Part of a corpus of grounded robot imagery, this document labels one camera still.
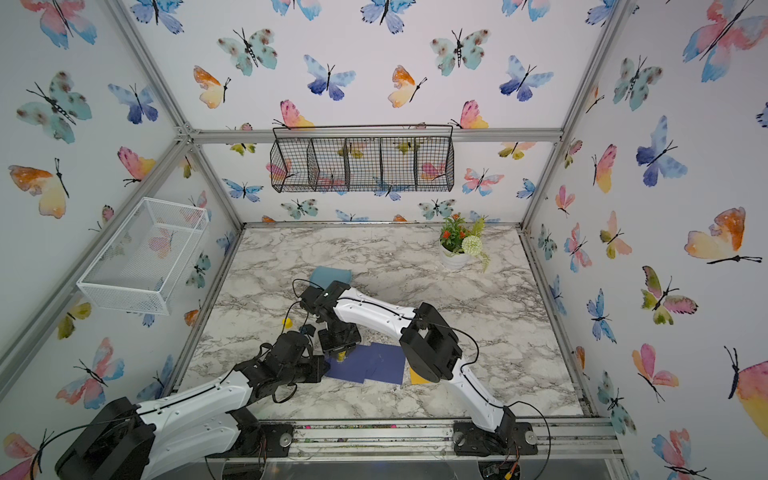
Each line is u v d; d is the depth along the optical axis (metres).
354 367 0.86
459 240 0.97
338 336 0.74
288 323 0.94
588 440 0.75
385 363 0.87
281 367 0.66
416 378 0.57
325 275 1.08
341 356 0.81
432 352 0.53
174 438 0.47
